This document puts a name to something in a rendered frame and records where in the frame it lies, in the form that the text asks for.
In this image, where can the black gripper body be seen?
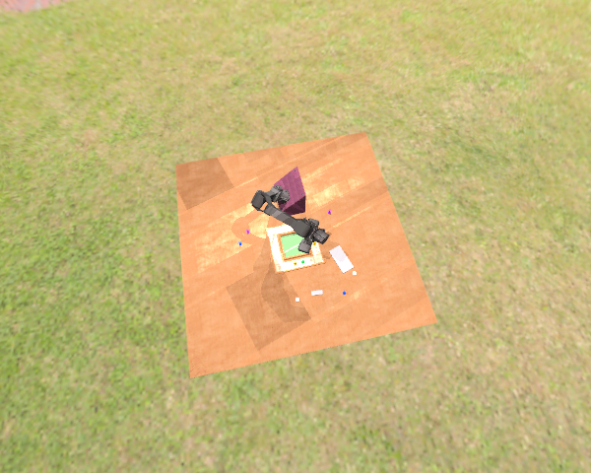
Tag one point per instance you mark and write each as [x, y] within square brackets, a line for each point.
[306, 245]

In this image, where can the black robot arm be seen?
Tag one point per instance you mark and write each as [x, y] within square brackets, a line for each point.
[303, 227]

